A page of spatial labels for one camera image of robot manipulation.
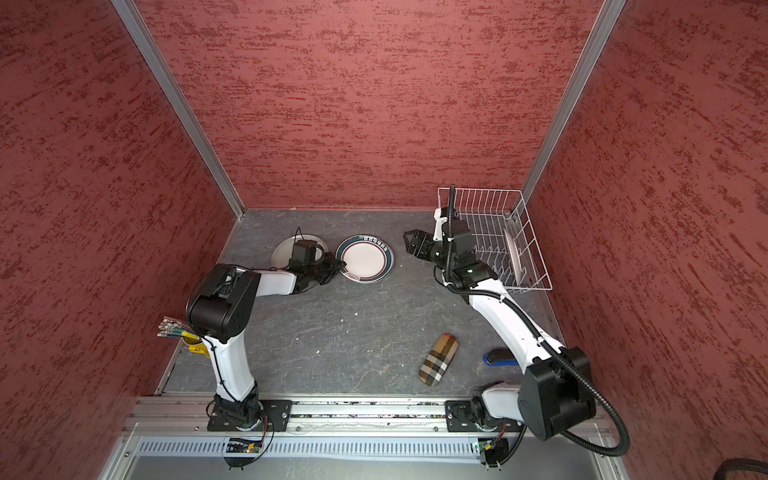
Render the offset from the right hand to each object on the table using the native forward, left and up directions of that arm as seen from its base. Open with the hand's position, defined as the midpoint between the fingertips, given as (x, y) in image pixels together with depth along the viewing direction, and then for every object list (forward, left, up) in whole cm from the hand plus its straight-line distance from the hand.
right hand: (410, 242), depth 81 cm
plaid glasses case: (-25, -7, -21) cm, 33 cm away
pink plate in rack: (+2, -32, -8) cm, 33 cm away
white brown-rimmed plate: (+15, +46, -22) cm, 53 cm away
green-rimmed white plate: (+10, +14, -21) cm, 27 cm away
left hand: (+7, +20, -20) cm, 30 cm away
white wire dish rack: (+7, -30, -6) cm, 31 cm away
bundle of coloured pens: (-20, +61, -7) cm, 64 cm away
